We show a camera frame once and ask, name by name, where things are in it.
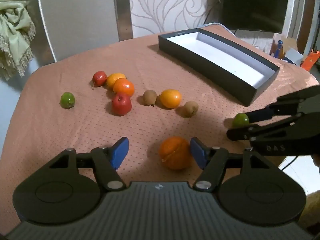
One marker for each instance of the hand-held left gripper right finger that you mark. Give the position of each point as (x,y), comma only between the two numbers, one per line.
(198,155)

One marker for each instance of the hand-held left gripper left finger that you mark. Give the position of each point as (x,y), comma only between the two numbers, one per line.
(120,152)

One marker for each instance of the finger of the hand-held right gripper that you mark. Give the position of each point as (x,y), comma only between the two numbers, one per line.
(238,133)
(260,115)

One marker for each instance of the green lime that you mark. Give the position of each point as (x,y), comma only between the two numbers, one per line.
(67,100)
(240,120)

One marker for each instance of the large orange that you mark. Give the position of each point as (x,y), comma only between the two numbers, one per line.
(175,153)

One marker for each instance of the brown kiwi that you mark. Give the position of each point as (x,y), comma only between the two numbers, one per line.
(150,97)
(191,108)

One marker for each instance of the large red apple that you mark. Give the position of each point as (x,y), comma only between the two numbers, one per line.
(121,104)

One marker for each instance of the smooth orange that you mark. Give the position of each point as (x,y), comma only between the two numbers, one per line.
(170,98)

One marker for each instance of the black box white inside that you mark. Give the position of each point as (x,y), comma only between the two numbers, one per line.
(225,55)

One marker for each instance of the pink dotted tablecloth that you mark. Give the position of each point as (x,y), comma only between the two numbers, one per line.
(87,130)

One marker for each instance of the round orange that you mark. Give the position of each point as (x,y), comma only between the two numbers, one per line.
(124,87)

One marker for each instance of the blue bottle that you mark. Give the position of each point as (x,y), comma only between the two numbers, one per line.
(279,48)

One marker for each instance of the orange plastic item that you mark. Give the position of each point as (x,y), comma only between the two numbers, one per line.
(310,60)

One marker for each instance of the yellow orange citrus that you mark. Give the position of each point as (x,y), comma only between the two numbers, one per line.
(113,78)

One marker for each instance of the small red apple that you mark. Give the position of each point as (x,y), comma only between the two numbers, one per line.
(99,78)

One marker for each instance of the black monitor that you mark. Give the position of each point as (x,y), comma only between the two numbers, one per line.
(255,2)

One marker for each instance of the grey panel with white rim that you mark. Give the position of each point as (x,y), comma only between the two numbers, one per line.
(80,17)

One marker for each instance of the swirl patterned panel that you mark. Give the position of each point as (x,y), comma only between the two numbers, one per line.
(170,5)

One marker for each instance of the pale green fringed cloth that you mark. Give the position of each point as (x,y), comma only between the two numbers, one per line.
(15,30)

